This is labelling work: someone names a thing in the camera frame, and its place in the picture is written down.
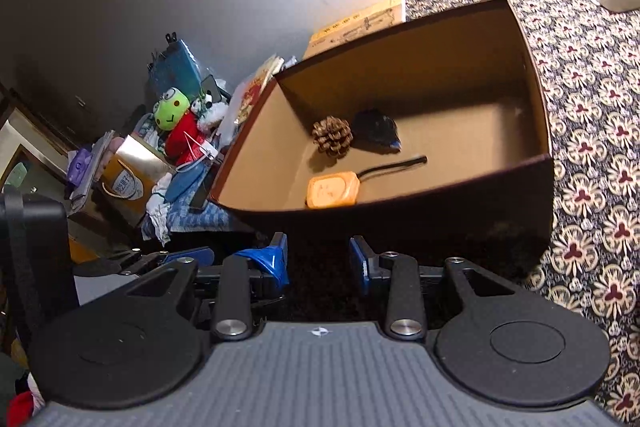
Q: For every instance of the gold paper bag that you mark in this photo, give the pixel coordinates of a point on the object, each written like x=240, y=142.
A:
x=130, y=172

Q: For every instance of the green frog plush toy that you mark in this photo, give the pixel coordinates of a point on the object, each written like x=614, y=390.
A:
x=170, y=109

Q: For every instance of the blue patterned cloth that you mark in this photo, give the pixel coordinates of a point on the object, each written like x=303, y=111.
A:
x=200, y=222

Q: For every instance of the pine cone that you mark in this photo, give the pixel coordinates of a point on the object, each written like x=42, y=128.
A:
x=331, y=137

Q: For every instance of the purple pack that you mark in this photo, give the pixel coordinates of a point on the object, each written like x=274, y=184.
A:
x=82, y=164

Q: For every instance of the wooden frame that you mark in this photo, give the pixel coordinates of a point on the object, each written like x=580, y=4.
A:
x=30, y=127

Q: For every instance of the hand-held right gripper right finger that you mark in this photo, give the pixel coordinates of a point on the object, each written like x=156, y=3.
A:
x=361, y=264

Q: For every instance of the black phone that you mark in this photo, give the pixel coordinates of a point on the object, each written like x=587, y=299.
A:
x=201, y=194

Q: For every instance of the floral printed tablecloth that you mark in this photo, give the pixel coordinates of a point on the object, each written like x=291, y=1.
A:
x=590, y=107

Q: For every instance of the white plush toy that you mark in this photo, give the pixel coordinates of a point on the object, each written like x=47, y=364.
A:
x=212, y=114

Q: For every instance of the black shiny object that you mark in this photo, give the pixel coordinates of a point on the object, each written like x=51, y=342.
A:
x=375, y=129

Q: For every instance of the white crumpled tissue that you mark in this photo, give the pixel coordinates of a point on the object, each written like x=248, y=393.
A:
x=157, y=212

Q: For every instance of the blue flat pouch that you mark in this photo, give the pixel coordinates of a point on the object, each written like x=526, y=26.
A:
x=180, y=187

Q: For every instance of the brown cardboard box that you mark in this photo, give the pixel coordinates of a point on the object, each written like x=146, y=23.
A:
x=450, y=132

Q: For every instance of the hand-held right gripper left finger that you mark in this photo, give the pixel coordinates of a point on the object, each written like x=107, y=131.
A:
x=275, y=262

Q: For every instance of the yellow flat cardboard box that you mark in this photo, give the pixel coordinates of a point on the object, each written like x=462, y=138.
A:
x=360, y=24

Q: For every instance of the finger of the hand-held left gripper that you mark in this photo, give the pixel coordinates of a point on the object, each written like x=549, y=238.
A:
x=190, y=255

